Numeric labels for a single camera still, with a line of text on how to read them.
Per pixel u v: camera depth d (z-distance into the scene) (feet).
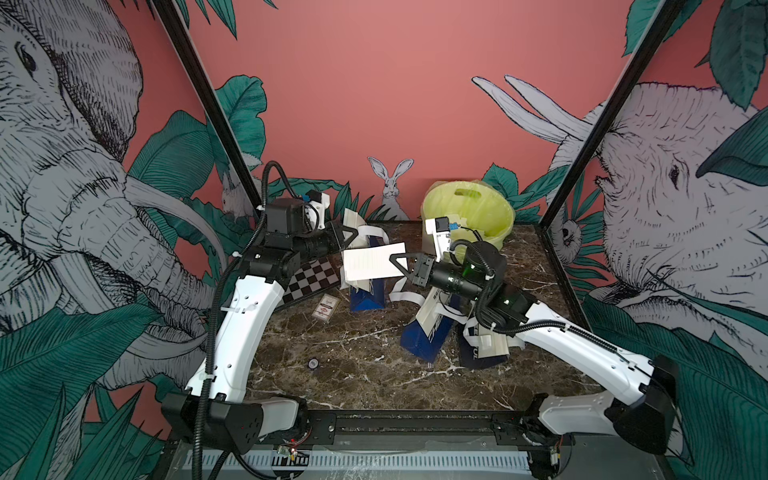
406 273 1.97
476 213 3.23
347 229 2.25
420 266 1.82
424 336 2.30
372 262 2.07
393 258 2.04
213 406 1.21
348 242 2.20
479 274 1.63
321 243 1.98
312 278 3.32
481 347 2.23
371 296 2.34
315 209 2.08
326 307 3.12
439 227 1.91
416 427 2.48
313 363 2.80
